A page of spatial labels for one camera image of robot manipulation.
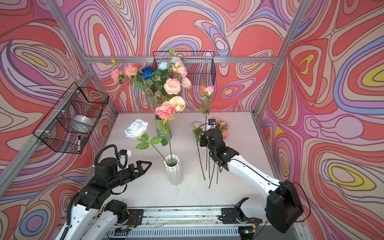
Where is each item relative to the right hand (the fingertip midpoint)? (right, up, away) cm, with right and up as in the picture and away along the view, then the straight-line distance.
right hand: (205, 135), depth 82 cm
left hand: (-28, -15, -11) cm, 33 cm away
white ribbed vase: (-16, -15, -13) cm, 25 cm away
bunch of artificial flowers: (+15, +4, +23) cm, 28 cm away
